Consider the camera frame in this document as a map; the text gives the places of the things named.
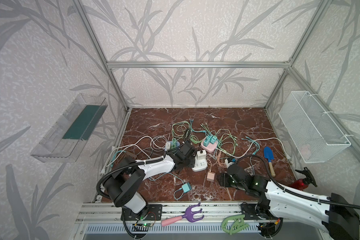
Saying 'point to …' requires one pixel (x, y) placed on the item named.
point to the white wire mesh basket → (315, 132)
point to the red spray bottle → (301, 184)
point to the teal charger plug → (186, 187)
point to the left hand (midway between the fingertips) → (194, 157)
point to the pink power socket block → (211, 147)
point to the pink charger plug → (210, 176)
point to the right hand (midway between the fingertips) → (218, 173)
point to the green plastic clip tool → (234, 223)
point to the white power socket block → (200, 162)
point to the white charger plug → (201, 156)
